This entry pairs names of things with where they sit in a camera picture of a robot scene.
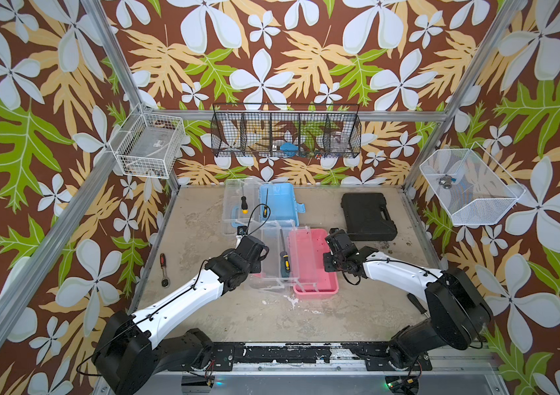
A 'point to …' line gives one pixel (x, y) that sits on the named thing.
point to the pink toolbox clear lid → (287, 256)
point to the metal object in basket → (445, 181)
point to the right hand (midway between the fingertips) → (326, 259)
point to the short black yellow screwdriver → (244, 204)
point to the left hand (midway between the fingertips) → (252, 253)
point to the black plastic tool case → (367, 217)
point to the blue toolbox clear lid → (240, 204)
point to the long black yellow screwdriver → (265, 208)
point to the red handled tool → (165, 281)
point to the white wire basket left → (148, 145)
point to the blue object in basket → (289, 150)
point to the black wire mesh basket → (286, 130)
